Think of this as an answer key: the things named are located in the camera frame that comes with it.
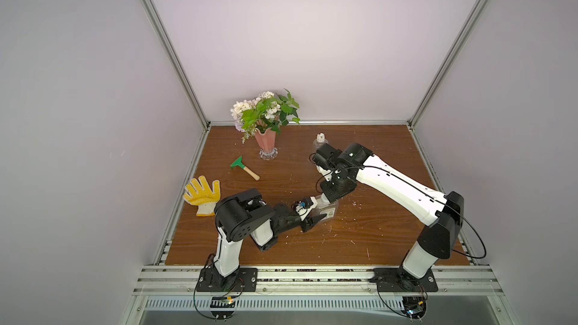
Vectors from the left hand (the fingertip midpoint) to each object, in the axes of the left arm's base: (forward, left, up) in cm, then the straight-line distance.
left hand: (323, 211), depth 82 cm
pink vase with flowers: (+29, +24, +21) cm, 43 cm away
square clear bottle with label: (0, 0, +4) cm, 4 cm away
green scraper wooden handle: (+24, +37, -3) cm, 44 cm away
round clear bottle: (+27, +1, +7) cm, 28 cm away
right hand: (+3, -2, +11) cm, 12 cm away
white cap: (+28, 0, +11) cm, 30 cm away
